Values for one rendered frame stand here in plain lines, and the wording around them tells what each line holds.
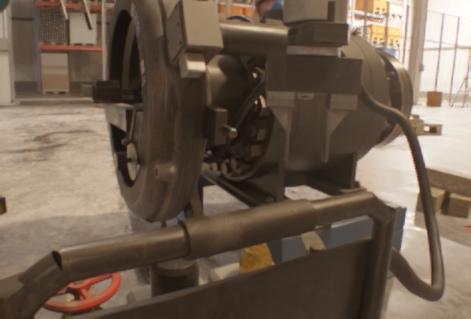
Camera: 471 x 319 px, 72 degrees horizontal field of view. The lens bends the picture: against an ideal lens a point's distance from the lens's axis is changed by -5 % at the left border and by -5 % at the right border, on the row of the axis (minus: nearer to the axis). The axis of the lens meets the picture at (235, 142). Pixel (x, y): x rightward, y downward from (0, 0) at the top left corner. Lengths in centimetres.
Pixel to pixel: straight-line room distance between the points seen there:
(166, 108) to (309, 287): 50
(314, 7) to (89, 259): 38
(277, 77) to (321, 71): 6
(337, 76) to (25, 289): 42
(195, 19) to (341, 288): 53
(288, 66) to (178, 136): 37
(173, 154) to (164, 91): 14
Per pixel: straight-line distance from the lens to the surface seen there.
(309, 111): 106
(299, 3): 48
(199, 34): 69
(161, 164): 80
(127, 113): 96
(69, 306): 31
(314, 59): 48
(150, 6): 86
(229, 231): 27
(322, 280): 41
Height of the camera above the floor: 68
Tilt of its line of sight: 11 degrees down
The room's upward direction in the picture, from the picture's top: 2 degrees clockwise
